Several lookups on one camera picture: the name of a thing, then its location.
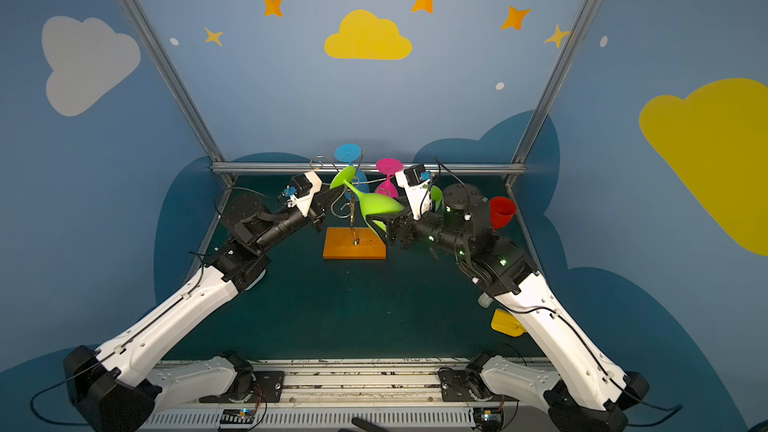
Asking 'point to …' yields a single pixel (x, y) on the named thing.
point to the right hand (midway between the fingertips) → (387, 205)
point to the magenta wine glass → (389, 167)
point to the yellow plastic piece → (505, 323)
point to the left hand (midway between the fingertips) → (335, 179)
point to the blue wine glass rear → (351, 152)
